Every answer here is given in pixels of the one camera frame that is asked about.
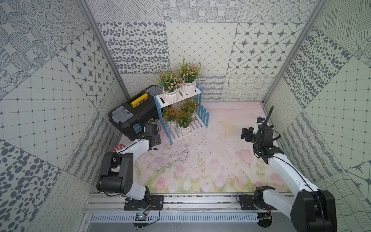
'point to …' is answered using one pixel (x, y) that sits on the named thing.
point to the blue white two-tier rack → (201, 113)
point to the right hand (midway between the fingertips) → (251, 132)
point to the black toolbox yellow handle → (130, 118)
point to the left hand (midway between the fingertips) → (153, 139)
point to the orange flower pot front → (169, 114)
